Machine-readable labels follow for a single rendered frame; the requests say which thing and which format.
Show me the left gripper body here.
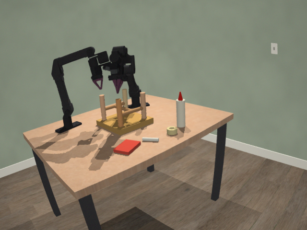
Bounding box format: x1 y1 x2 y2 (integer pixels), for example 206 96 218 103
108 74 128 81

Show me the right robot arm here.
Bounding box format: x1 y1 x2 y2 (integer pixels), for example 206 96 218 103
51 47 111 133

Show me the red flat block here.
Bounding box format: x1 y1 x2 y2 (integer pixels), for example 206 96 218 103
113 139 141 155

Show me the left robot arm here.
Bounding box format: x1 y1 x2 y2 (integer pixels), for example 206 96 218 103
109 46 141 109

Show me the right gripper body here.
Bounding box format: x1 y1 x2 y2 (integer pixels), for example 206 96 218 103
90 65 103 81

